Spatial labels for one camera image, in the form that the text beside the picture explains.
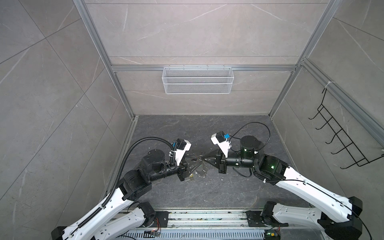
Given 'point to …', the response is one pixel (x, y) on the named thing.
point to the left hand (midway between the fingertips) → (198, 158)
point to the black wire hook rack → (360, 158)
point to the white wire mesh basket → (195, 80)
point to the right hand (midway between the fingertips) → (203, 157)
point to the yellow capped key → (191, 175)
